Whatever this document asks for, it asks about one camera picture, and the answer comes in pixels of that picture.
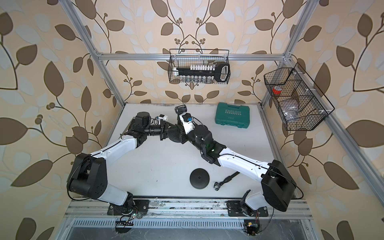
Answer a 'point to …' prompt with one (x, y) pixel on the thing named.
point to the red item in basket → (277, 90)
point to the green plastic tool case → (235, 116)
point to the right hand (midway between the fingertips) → (177, 124)
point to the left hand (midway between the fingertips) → (176, 127)
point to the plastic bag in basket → (290, 108)
